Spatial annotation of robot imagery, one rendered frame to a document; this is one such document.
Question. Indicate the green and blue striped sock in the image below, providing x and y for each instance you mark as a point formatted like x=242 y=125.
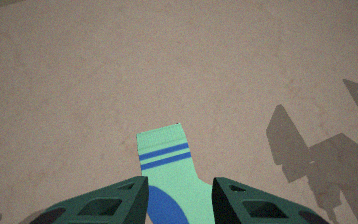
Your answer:
x=176 y=194

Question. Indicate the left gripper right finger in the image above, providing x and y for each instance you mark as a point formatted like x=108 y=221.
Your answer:
x=237 y=203

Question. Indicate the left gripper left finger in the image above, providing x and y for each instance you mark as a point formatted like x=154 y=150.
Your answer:
x=127 y=201

